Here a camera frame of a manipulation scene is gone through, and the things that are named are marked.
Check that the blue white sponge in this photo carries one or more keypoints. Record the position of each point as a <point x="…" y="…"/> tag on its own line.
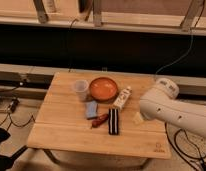
<point x="91" y="109"/>

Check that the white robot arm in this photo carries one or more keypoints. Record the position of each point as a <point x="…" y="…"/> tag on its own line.
<point x="160" y="102"/>

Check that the white ceramic cup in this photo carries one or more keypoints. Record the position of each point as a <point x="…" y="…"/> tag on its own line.
<point x="81" y="88"/>

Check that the orange bowl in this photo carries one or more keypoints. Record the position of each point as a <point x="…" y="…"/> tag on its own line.
<point x="103" y="88"/>

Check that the white bottle with label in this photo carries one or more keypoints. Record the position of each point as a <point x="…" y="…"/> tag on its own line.
<point x="122" y="98"/>

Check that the black white striped block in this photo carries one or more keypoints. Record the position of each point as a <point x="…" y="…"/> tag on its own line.
<point x="113" y="122"/>

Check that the wooden table board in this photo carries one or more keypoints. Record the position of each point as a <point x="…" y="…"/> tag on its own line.
<point x="61" y="123"/>

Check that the red chili pepper toy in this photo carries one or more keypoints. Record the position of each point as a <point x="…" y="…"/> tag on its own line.
<point x="99" y="120"/>

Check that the small yellow block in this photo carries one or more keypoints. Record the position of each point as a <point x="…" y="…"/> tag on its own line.
<point x="138" y="118"/>

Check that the black object on floor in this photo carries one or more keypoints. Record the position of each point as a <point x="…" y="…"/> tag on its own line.
<point x="7" y="160"/>

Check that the metal table leg frame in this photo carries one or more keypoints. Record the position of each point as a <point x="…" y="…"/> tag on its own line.
<point x="52" y="157"/>

